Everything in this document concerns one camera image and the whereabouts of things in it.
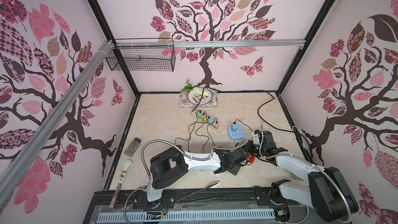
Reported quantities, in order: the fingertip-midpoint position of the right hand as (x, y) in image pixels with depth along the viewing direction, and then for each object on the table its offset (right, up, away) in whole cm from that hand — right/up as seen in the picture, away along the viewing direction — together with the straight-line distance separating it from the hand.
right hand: (242, 146), depth 89 cm
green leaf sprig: (-34, +38, +30) cm, 60 cm away
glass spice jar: (-64, -1, -1) cm, 64 cm away
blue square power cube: (0, +6, +6) cm, 8 cm away
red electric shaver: (+3, -5, -5) cm, 8 cm away
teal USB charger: (-4, +11, +4) cm, 12 cm away
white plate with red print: (-29, +30, +26) cm, 49 cm away
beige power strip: (-12, +8, +8) cm, 17 cm away
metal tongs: (-26, -18, -15) cm, 35 cm away
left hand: (-6, -11, -6) cm, 13 cm away
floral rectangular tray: (-37, +26, +25) cm, 52 cm away
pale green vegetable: (-27, +36, +28) cm, 53 cm away
